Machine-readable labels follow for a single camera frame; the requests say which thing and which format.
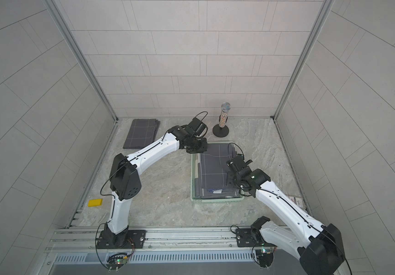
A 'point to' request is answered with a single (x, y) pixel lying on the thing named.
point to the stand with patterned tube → (221, 129)
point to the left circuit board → (116, 261)
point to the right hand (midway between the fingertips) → (230, 179)
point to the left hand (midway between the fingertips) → (208, 148)
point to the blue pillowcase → (216, 193)
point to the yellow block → (94, 202)
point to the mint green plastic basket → (196, 179)
